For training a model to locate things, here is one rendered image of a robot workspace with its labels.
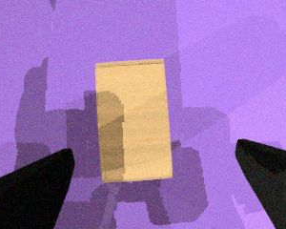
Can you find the tan triangular block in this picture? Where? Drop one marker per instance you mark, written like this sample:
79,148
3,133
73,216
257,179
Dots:
128,63
133,123

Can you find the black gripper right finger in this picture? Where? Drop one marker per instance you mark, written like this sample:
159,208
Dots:
265,169

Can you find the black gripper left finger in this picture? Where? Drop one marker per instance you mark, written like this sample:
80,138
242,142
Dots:
32,196

